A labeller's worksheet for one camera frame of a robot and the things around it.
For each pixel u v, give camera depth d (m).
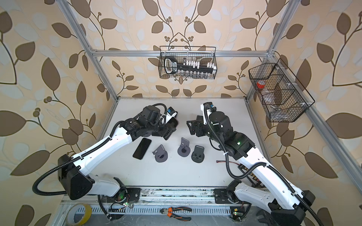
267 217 0.68
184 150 0.90
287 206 0.37
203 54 0.91
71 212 0.67
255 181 0.78
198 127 0.57
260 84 0.87
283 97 0.73
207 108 0.59
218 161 0.86
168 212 0.69
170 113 0.65
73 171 0.40
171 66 0.85
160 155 0.83
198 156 0.84
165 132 0.67
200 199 0.74
